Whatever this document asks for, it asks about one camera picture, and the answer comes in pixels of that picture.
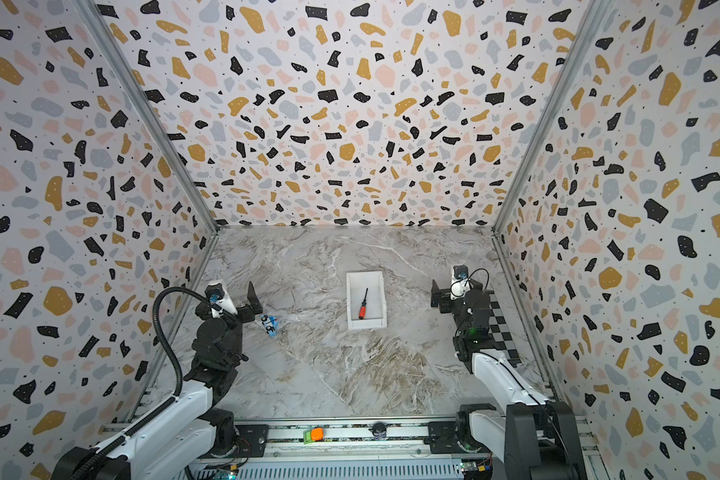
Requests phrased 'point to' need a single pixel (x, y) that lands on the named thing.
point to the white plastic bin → (376, 310)
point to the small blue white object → (270, 324)
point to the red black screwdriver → (363, 309)
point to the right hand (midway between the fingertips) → (454, 273)
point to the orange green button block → (313, 435)
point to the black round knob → (379, 430)
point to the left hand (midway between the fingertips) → (234, 283)
